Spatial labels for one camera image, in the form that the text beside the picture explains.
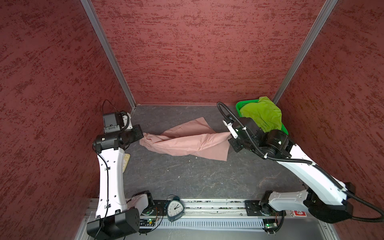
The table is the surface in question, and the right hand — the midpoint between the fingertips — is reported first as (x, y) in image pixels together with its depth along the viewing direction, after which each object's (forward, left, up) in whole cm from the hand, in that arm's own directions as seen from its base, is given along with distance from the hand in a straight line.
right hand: (233, 137), depth 67 cm
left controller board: (-28, +40, -29) cm, 57 cm away
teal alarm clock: (-23, +28, -25) cm, 45 cm away
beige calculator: (+5, +60, -27) cm, 66 cm away
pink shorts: (+4, +16, -5) cm, 17 cm away
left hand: (+5, +44, -3) cm, 45 cm away
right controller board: (-31, -18, -30) cm, 47 cm away
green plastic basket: (+44, -18, -22) cm, 52 cm away
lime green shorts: (+35, -35, -23) cm, 55 cm away
